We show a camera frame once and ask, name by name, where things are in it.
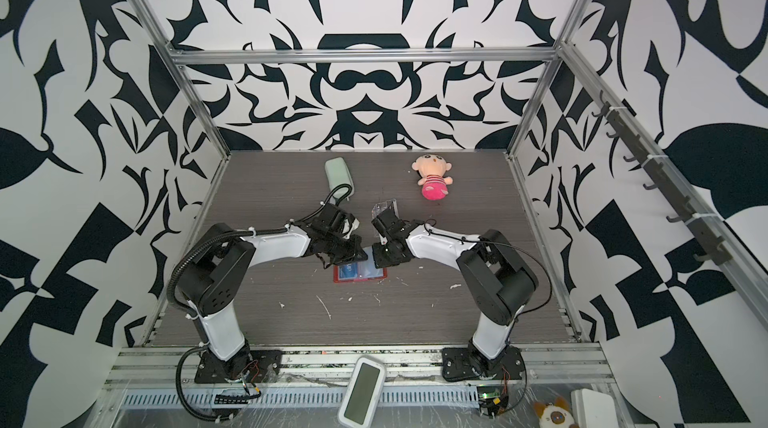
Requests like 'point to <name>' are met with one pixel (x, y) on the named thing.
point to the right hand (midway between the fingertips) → (380, 257)
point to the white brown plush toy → (556, 414)
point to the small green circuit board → (489, 396)
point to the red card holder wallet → (357, 271)
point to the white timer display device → (361, 394)
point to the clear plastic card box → (380, 207)
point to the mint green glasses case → (337, 173)
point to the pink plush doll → (432, 169)
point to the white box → (593, 409)
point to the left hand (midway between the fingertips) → (372, 252)
